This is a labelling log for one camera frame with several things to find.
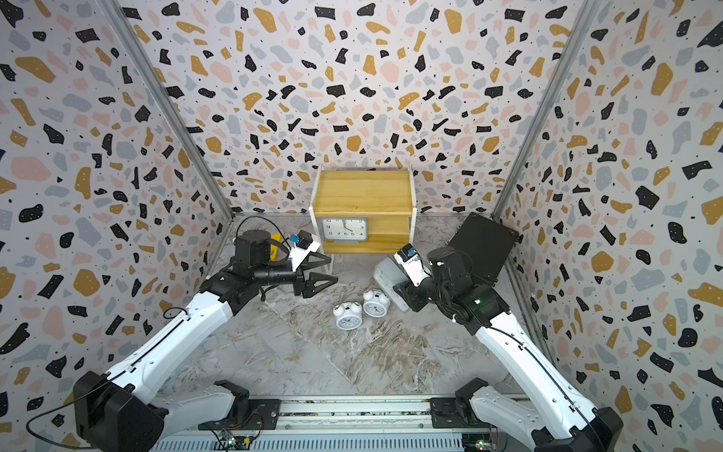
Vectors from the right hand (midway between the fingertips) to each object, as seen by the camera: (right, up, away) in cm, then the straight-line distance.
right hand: (401, 282), depth 72 cm
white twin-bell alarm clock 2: (-7, -9, +15) cm, 18 cm away
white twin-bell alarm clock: (-15, -12, +13) cm, 23 cm away
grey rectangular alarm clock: (-17, +14, +17) cm, 28 cm away
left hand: (-18, +4, -2) cm, 18 cm away
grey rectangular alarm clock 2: (-3, +2, +2) cm, 4 cm away
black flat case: (+37, +10, +37) cm, 53 cm away
